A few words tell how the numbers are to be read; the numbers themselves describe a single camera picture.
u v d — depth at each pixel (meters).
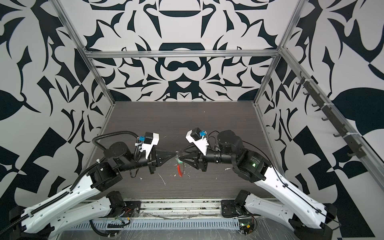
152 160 0.51
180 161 0.62
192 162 0.54
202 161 0.48
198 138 0.47
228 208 0.74
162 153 0.54
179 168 0.60
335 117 0.55
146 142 0.50
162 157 0.54
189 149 0.56
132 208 0.73
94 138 0.41
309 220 0.39
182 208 0.76
